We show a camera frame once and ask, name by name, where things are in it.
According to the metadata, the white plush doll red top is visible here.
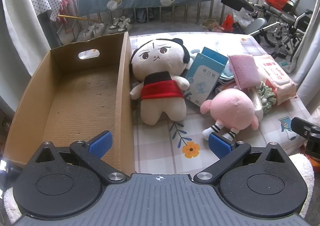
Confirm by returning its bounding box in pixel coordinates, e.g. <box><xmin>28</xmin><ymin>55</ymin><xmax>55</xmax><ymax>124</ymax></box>
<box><xmin>129</xmin><ymin>38</ymin><xmax>194</xmax><ymax>126</ymax></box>

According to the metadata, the brown cardboard box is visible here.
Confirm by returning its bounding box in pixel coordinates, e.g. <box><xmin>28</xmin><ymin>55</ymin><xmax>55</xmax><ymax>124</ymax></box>
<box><xmin>3</xmin><ymin>31</ymin><xmax>137</xmax><ymax>176</ymax></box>

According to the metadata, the green scrunchie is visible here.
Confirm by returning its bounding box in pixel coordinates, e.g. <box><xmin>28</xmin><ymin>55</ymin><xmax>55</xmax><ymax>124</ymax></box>
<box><xmin>257</xmin><ymin>82</ymin><xmax>278</xmax><ymax>114</ymax></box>

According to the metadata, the light blue towel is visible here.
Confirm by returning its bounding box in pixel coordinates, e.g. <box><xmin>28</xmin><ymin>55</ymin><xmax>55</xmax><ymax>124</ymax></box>
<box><xmin>219</xmin><ymin>62</ymin><xmax>237</xmax><ymax>84</ymax></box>

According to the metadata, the small red plastic bag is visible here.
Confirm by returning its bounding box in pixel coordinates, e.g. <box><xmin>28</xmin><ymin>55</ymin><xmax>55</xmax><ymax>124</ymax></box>
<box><xmin>222</xmin><ymin>14</ymin><xmax>235</xmax><ymax>32</ymax></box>

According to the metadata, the black padded seat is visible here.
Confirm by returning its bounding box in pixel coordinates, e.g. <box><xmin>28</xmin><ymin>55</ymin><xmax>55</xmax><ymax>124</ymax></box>
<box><xmin>215</xmin><ymin>0</ymin><xmax>254</xmax><ymax>12</ymax></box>

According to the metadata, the dark chair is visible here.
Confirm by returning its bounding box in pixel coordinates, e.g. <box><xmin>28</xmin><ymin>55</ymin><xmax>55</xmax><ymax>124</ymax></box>
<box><xmin>37</xmin><ymin>12</ymin><xmax>62</xmax><ymax>47</ymax></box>

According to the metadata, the white and black sneaker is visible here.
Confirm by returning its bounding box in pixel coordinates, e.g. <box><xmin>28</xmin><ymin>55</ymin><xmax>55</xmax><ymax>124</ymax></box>
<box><xmin>118</xmin><ymin>16</ymin><xmax>132</xmax><ymax>32</ymax></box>
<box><xmin>108</xmin><ymin>17</ymin><xmax>123</xmax><ymax>34</ymax></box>

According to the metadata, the pink sponge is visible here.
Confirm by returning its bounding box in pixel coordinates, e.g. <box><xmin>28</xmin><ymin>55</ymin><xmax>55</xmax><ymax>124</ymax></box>
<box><xmin>227</xmin><ymin>54</ymin><xmax>262</xmax><ymax>90</ymax></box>

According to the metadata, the pink plush toy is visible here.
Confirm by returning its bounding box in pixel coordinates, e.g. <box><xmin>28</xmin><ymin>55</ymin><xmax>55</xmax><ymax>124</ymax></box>
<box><xmin>200</xmin><ymin>88</ymin><xmax>264</xmax><ymax>141</ymax></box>

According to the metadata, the white fleece cloth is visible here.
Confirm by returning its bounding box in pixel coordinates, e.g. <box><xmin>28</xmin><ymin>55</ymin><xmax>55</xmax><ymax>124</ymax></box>
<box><xmin>287</xmin><ymin>153</ymin><xmax>315</xmax><ymax>219</ymax></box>
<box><xmin>3</xmin><ymin>186</ymin><xmax>23</xmax><ymax>224</ymax></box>

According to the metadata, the plaid floral tablecloth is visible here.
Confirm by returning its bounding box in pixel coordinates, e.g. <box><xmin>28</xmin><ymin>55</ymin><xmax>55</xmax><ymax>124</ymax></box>
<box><xmin>129</xmin><ymin>31</ymin><xmax>313</xmax><ymax>175</ymax></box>

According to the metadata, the blue bandage box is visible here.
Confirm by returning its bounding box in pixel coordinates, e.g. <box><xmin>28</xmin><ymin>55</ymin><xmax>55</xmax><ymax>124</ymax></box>
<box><xmin>185</xmin><ymin>46</ymin><xmax>229</xmax><ymax>106</ymax></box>

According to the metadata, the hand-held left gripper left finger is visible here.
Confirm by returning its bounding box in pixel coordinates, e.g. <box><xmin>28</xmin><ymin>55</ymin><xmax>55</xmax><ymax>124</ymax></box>
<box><xmin>26</xmin><ymin>130</ymin><xmax>129</xmax><ymax>186</ymax></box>

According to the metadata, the white polka dot cloth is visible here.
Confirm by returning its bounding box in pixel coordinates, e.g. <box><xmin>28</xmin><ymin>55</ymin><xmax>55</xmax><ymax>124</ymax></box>
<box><xmin>29</xmin><ymin>0</ymin><xmax>62</xmax><ymax>22</ymax></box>

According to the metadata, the wheelchair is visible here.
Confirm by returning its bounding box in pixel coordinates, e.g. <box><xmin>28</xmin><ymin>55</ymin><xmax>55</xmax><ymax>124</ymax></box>
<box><xmin>246</xmin><ymin>0</ymin><xmax>316</xmax><ymax>59</ymax></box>

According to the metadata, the white curtain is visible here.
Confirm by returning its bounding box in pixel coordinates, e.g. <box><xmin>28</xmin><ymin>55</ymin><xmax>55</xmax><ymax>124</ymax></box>
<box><xmin>0</xmin><ymin>0</ymin><xmax>52</xmax><ymax>114</ymax></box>

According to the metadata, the pink wet wipes pack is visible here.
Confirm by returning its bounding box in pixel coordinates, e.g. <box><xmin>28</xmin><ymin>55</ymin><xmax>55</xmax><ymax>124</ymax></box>
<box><xmin>252</xmin><ymin>54</ymin><xmax>298</xmax><ymax>106</ymax></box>

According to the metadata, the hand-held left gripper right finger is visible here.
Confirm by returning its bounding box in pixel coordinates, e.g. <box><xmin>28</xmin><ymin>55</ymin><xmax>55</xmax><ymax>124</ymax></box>
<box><xmin>192</xmin><ymin>133</ymin><xmax>295</xmax><ymax>186</ymax></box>

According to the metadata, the yellow stick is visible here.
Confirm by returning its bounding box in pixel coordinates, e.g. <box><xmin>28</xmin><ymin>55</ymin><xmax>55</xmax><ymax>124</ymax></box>
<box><xmin>57</xmin><ymin>14</ymin><xmax>99</xmax><ymax>22</ymax></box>

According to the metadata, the white ribbed cloth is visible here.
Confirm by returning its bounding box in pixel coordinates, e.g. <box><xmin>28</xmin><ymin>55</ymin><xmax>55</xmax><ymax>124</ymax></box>
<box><xmin>250</xmin><ymin>86</ymin><xmax>264</xmax><ymax>116</ymax></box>

